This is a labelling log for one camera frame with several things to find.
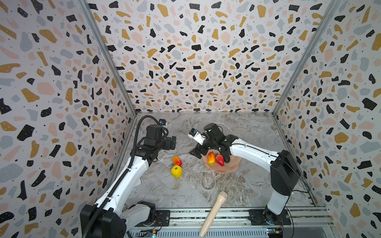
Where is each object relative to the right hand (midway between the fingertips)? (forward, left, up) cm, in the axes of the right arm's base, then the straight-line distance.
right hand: (191, 143), depth 83 cm
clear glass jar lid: (-15, -10, -18) cm, 25 cm away
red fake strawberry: (-3, -17, -13) cm, 21 cm away
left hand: (+1, +13, +6) cm, 14 cm away
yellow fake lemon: (-11, +8, -12) cm, 18 cm away
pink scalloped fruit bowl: (-6, -25, -15) cm, 30 cm away
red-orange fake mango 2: (-3, -12, -12) cm, 17 cm away
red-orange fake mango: (-4, +9, -14) cm, 17 cm away
